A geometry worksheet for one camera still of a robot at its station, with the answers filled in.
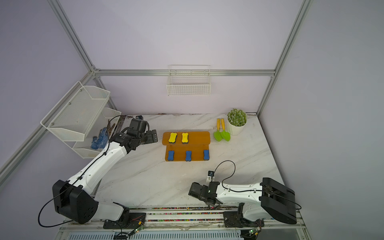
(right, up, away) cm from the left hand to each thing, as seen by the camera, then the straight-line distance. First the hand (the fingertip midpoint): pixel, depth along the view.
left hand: (147, 137), depth 83 cm
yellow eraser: (+13, -1, +5) cm, 14 cm away
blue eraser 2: (+23, -13, +13) cm, 29 cm away
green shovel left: (+43, +1, +26) cm, 50 cm away
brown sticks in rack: (-29, +6, +12) cm, 32 cm away
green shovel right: (+49, +1, +25) cm, 55 cm away
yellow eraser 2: (+21, 0, +5) cm, 21 cm away
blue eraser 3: (+34, -12, +13) cm, 39 cm away
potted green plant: (+55, +12, +16) cm, 58 cm away
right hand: (+34, -32, 0) cm, 47 cm away
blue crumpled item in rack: (-31, -3, +5) cm, 31 cm away
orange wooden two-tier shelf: (+29, -3, +4) cm, 29 cm away
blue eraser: (+11, -12, +13) cm, 21 cm away
